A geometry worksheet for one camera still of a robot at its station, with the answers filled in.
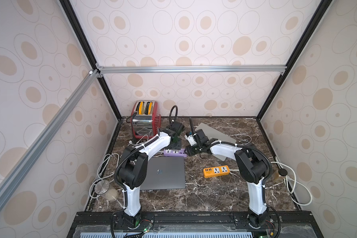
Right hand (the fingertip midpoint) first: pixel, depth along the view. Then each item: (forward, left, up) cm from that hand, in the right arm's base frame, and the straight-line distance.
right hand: (185, 152), depth 97 cm
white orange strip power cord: (-23, -65, -4) cm, 69 cm away
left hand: (+1, +4, +7) cm, 8 cm away
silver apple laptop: (+19, -21, -3) cm, 29 cm away
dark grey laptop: (-13, +12, -2) cm, 18 cm away
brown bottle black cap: (-15, -52, +3) cm, 55 cm away
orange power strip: (-12, -19, 0) cm, 22 cm away
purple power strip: (0, +3, 0) cm, 4 cm away
